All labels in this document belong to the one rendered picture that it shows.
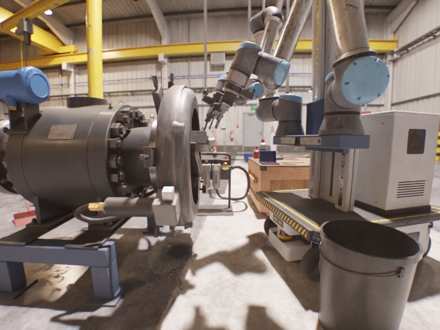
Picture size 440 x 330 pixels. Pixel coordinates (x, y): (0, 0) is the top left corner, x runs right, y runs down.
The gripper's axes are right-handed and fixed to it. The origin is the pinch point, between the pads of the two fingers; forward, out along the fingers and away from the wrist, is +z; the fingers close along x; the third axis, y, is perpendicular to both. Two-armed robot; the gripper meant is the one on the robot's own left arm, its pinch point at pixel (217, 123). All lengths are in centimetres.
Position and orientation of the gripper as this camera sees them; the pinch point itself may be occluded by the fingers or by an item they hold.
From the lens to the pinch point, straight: 89.7
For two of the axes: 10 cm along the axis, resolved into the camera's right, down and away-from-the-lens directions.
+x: 0.2, 2.4, -9.7
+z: -4.0, 8.9, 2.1
